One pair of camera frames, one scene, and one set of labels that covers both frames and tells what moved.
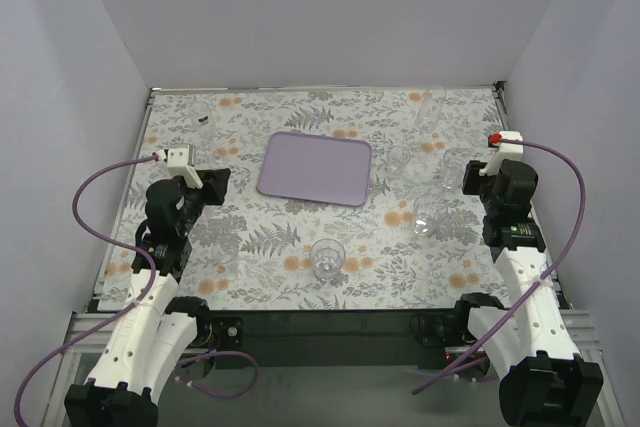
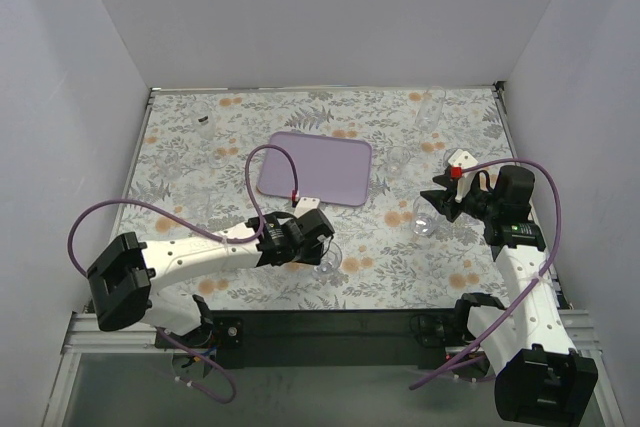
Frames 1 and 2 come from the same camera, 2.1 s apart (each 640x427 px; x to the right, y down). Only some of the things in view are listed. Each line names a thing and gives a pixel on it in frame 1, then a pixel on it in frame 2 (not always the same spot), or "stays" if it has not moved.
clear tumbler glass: [430, 214] stays
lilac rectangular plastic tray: [316, 167] stays
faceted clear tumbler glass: [327, 257] stays
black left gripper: [214, 184] → [317, 233]
